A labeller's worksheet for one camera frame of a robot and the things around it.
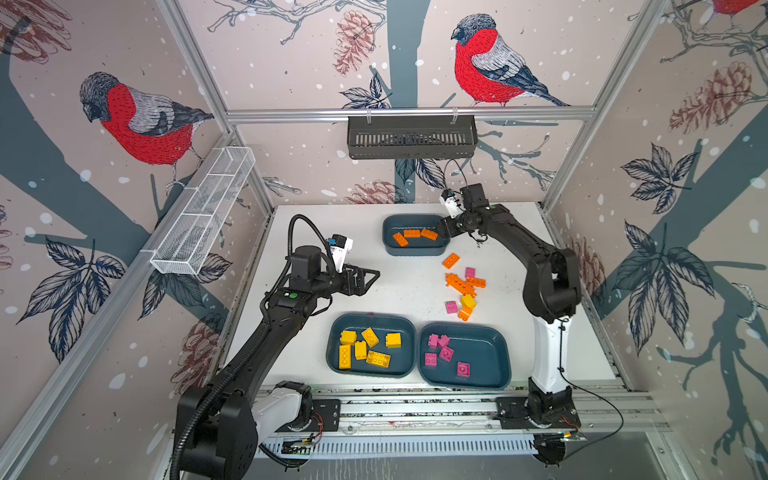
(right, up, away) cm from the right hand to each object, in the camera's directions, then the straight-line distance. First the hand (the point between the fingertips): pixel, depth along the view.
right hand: (446, 228), depth 99 cm
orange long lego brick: (-11, -2, +11) cm, 16 cm away
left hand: (-25, -12, -22) cm, 36 cm away
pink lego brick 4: (-7, -33, -16) cm, 37 cm away
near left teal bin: (-16, -38, -18) cm, 44 cm away
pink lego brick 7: (+1, -39, -20) cm, 44 cm away
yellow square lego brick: (-18, -33, -16) cm, 40 cm away
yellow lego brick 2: (-25, -32, -14) cm, 43 cm away
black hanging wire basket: (-13, +33, +5) cm, 36 cm away
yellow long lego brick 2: (-22, -37, -18) cm, 47 cm away
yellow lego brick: (-31, -32, -14) cm, 47 cm away
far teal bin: (-8, -7, +7) cm, 13 cm away
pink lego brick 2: (0, -25, -7) cm, 26 cm away
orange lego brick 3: (+3, -11, +4) cm, 13 cm away
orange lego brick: (-15, -4, +11) cm, 19 cm away
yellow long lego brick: (-32, -37, -16) cm, 52 cm away
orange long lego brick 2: (+4, -19, -2) cm, 20 cm away
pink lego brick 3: (-8, -37, -18) cm, 42 cm away
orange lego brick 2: (-4, -2, +10) cm, 11 cm away
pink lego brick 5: (-3, -36, -16) cm, 40 cm away
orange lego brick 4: (+10, -18, -2) cm, 21 cm away
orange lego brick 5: (+4, -27, -9) cm, 28 cm away
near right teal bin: (+8, -35, -14) cm, 38 cm away
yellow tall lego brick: (-27, -35, -17) cm, 47 cm away
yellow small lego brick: (+6, -23, -7) cm, 25 cm away
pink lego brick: (+9, -15, +1) cm, 18 cm away
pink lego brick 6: (-4, -32, -16) cm, 36 cm away
